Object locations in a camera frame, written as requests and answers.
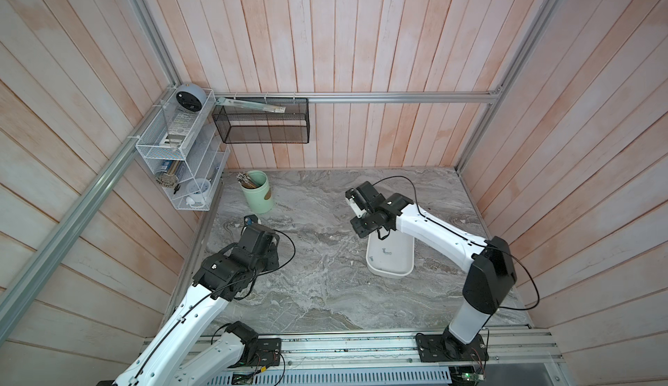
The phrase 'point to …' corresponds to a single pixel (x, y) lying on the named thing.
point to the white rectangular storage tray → (390, 254)
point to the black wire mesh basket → (263, 120)
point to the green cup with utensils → (256, 186)
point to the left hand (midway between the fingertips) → (267, 256)
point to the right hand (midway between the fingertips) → (359, 222)
